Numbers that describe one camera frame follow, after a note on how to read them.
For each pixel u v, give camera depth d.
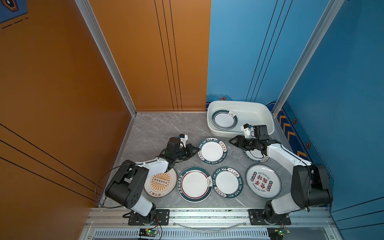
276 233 0.70
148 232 0.71
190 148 0.80
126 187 0.45
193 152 0.81
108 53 0.86
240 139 0.79
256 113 1.19
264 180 0.85
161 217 0.74
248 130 0.83
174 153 0.71
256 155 0.74
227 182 0.84
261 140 0.71
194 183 0.84
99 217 0.76
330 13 0.72
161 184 0.83
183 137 0.84
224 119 1.15
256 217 0.72
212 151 0.88
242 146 0.78
